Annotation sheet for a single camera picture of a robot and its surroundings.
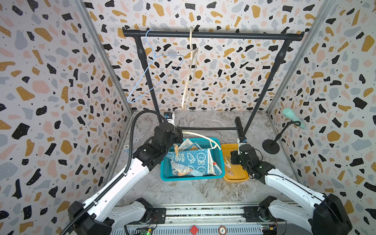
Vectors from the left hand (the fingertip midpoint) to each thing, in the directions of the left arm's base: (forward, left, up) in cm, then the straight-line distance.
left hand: (183, 127), depth 72 cm
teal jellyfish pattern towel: (-10, -9, -14) cm, 20 cm away
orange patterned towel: (-12, +3, -23) cm, 26 cm away
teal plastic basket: (-6, -16, -7) cm, 18 cm away
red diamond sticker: (-39, -5, -30) cm, 49 cm away
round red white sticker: (-39, -19, -30) cm, 53 cm away
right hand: (-4, -29, -20) cm, 35 cm away
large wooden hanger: (-4, -10, -3) cm, 11 cm away
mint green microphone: (+5, -54, +3) cm, 55 cm away
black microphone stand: (+7, -59, -30) cm, 66 cm away
